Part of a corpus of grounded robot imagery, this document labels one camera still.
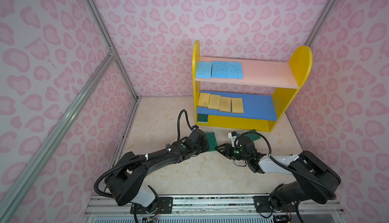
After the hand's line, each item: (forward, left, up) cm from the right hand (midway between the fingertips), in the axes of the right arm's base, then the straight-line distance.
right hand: (217, 149), depth 83 cm
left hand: (+3, +3, +1) cm, 5 cm away
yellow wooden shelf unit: (+53, -28, -9) cm, 60 cm away
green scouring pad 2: (+5, +3, -1) cm, 6 cm away
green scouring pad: (+25, +8, -5) cm, 27 cm away
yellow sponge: (+28, +1, +7) cm, 29 cm away
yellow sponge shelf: (+31, +8, +6) cm, 33 cm away
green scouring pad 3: (+5, -19, +6) cm, 21 cm away
